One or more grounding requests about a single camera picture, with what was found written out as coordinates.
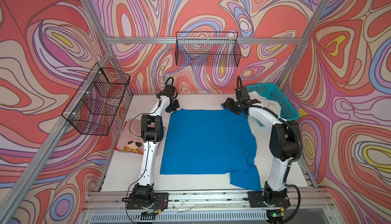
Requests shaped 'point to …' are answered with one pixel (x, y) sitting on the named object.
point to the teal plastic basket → (271, 91)
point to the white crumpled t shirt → (273, 106)
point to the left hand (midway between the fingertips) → (177, 107)
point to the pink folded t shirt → (130, 140)
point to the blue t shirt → (211, 142)
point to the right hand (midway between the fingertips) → (228, 108)
